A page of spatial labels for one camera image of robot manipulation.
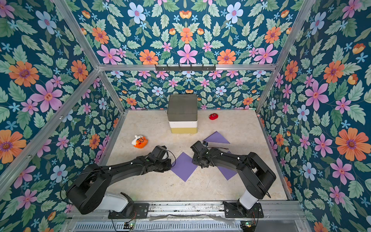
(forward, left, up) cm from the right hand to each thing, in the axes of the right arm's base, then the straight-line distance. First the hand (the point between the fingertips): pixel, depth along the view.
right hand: (195, 160), depth 90 cm
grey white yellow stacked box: (+40, +12, +1) cm, 42 cm away
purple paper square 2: (+17, -14, +1) cm, 22 cm away
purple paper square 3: (-6, -20, -2) cm, 22 cm away
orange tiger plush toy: (+11, +37, +4) cm, 39 cm away
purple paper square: (-2, +8, -6) cm, 10 cm away
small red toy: (+37, -13, +1) cm, 40 cm away
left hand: (-3, +13, -1) cm, 13 cm away
